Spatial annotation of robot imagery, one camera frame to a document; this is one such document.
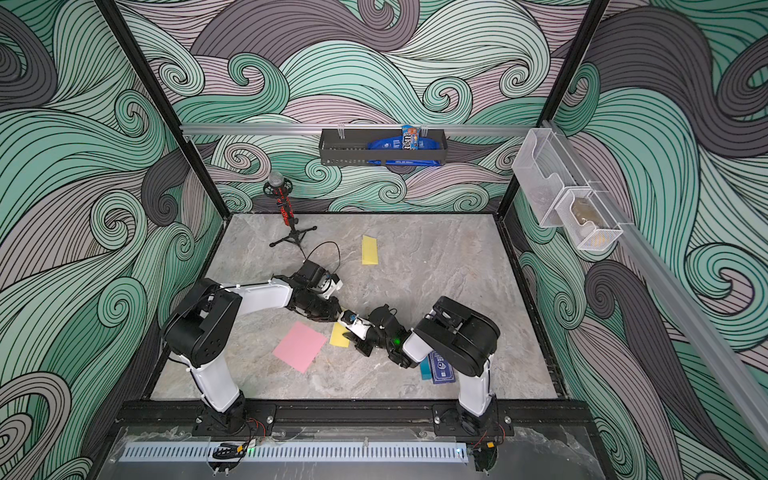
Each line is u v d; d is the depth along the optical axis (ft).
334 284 2.88
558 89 2.76
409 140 2.95
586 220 2.12
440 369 2.61
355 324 2.54
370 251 3.56
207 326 1.59
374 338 2.56
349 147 3.12
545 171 2.54
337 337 2.87
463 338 1.52
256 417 2.40
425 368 2.67
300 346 2.82
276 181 3.11
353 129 3.06
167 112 2.95
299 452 2.29
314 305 2.62
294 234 3.48
